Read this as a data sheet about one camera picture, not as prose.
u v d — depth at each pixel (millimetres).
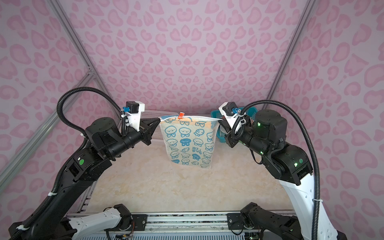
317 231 317
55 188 372
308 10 695
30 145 569
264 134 352
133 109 435
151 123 512
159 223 748
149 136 486
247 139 419
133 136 480
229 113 401
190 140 662
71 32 764
